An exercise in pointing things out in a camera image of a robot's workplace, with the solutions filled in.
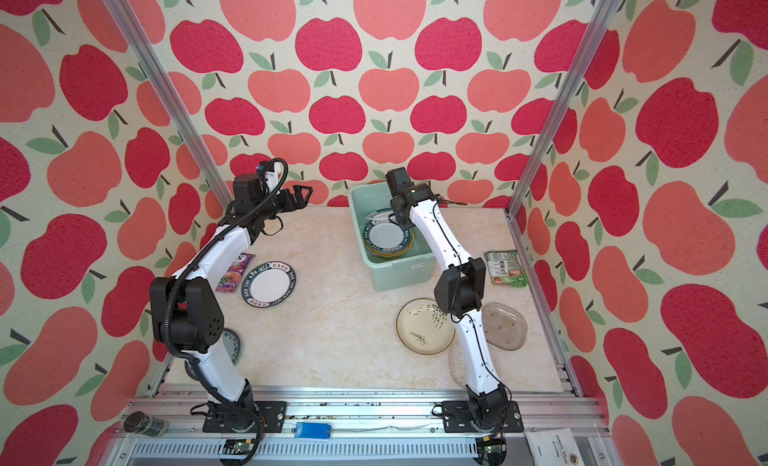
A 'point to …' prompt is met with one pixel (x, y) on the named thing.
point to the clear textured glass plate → (457, 362)
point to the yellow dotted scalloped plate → (390, 255)
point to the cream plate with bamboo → (423, 329)
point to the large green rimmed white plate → (386, 236)
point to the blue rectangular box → (312, 430)
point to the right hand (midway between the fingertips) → (404, 209)
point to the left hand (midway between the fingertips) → (305, 191)
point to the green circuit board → (238, 446)
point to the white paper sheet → (554, 447)
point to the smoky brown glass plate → (504, 327)
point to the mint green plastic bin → (414, 269)
